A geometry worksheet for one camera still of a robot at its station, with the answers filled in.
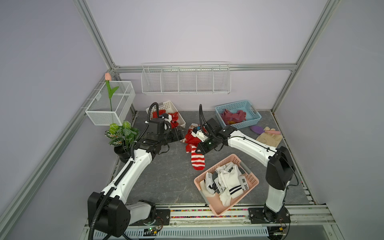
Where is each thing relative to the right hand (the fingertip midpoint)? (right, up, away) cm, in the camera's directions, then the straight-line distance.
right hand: (196, 150), depth 83 cm
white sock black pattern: (+8, -17, -7) cm, 20 cm away
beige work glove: (+54, +4, +20) cm, 58 cm away
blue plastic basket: (+43, +22, +33) cm, 59 cm away
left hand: (-7, +11, -4) cm, 14 cm away
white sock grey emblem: (+27, -18, 0) cm, 33 cm away
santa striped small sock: (+1, -5, -1) cm, 5 cm away
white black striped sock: (+18, -15, -4) cm, 24 cm away
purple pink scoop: (+47, +11, +28) cm, 55 cm away
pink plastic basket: (+9, -27, -4) cm, 29 cm away
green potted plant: (-38, +8, -5) cm, 40 cm away
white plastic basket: (-22, +29, +37) cm, 52 cm away
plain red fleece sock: (-4, +5, +17) cm, 18 cm away
